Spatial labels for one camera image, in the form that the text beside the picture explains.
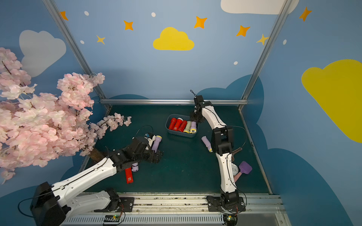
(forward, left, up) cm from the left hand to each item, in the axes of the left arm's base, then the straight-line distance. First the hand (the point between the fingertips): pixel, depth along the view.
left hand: (157, 149), depth 80 cm
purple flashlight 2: (+13, -32, -13) cm, 37 cm away
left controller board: (-32, +22, -17) cm, 42 cm away
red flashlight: (+27, -14, -13) cm, 33 cm away
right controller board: (-31, -41, -17) cm, 54 cm away
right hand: (+30, -24, -7) cm, 39 cm away
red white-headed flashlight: (+25, -10, -12) cm, 30 cm away
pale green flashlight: (+25, -18, -11) cm, 33 cm away
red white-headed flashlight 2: (-11, +17, -12) cm, 23 cm away
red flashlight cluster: (+28, -6, -12) cm, 31 cm away
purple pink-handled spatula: (-5, -54, -12) cm, 55 cm away
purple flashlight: (+21, -22, -6) cm, 31 cm away
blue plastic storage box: (+30, -3, -10) cm, 32 cm away
